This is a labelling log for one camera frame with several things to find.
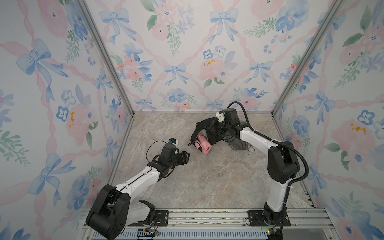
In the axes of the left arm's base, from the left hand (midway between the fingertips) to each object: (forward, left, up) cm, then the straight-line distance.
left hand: (186, 154), depth 87 cm
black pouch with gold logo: (+26, -13, -5) cm, 30 cm away
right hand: (+18, -9, +7) cm, 22 cm away
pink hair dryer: (+7, -10, +1) cm, 12 cm away
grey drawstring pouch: (+10, -32, -5) cm, 34 cm away
